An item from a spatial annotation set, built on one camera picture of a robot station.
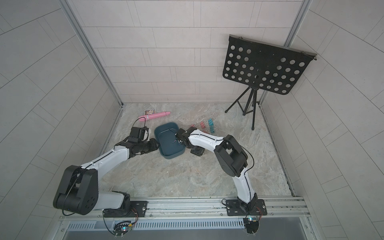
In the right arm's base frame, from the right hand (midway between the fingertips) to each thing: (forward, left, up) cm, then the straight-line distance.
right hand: (204, 148), depth 92 cm
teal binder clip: (+20, -6, 0) cm, 20 cm away
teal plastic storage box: (+12, +26, +1) cm, 28 cm away
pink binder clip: (+18, 0, 0) cm, 18 cm away
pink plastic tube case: (+25, +40, +4) cm, 47 cm away
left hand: (+3, +26, +5) cm, 27 cm away
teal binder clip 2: (+15, -6, 0) cm, 17 cm away
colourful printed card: (+31, +38, +4) cm, 49 cm away
